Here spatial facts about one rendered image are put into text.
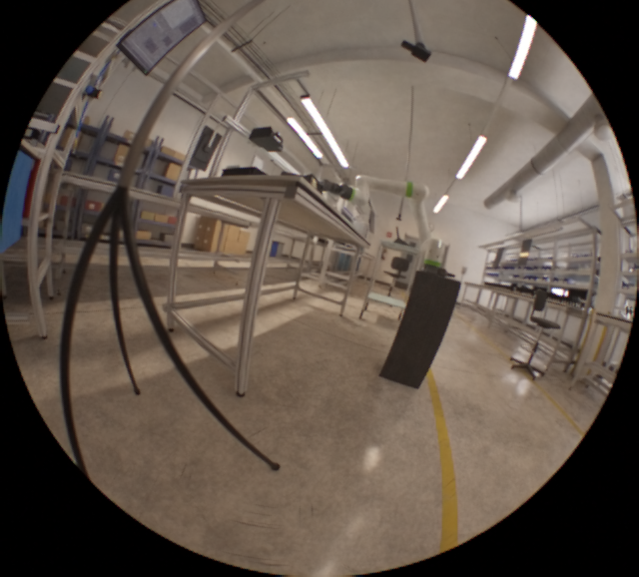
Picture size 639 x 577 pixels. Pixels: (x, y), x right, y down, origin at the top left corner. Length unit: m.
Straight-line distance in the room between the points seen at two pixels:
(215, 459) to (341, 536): 0.50
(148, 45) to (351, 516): 2.04
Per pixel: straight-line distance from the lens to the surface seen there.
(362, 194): 1.30
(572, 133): 3.78
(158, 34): 1.33
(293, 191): 0.65
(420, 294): 1.29
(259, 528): 0.79
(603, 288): 3.93
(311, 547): 0.80
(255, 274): 0.71
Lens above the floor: 0.78
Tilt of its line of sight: 3 degrees down
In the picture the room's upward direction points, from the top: 14 degrees clockwise
